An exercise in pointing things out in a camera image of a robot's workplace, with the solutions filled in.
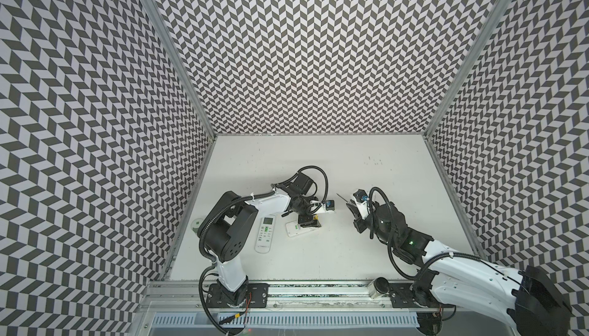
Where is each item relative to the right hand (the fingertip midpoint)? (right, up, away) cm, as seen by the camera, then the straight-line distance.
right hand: (350, 208), depth 80 cm
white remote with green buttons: (-31, -11, +4) cm, 33 cm away
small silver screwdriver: (-3, +3, +2) cm, 5 cm away
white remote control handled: (-20, -9, +6) cm, 23 cm away
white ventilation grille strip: (-20, -32, -11) cm, 39 cm away
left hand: (-12, -5, +10) cm, 16 cm away
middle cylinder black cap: (+7, -23, -9) cm, 25 cm away
